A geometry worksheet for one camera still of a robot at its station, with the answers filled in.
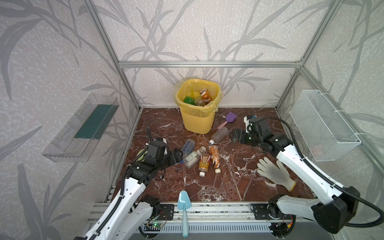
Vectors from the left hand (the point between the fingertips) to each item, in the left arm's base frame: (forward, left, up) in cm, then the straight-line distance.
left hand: (180, 151), depth 76 cm
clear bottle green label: (+2, -6, -12) cm, 14 cm away
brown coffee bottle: (+6, -19, -13) cm, 24 cm away
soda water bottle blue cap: (+9, -3, -13) cm, 16 cm away
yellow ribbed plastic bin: (+18, -9, +4) cm, 20 cm away
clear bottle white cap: (+18, -23, -13) cm, 32 cm away
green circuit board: (-31, +12, -20) cm, 38 cm away
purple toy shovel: (+38, -33, -19) cm, 54 cm away
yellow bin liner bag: (+44, -4, +6) cm, 45 cm away
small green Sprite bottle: (+37, -2, 0) cm, 38 cm away
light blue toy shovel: (-20, -2, -17) cm, 27 cm away
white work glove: (-7, -56, -16) cm, 59 cm away
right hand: (+10, -29, +6) cm, 31 cm away
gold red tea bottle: (0, -13, -13) cm, 18 cm away
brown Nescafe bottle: (+39, -14, +2) cm, 42 cm away
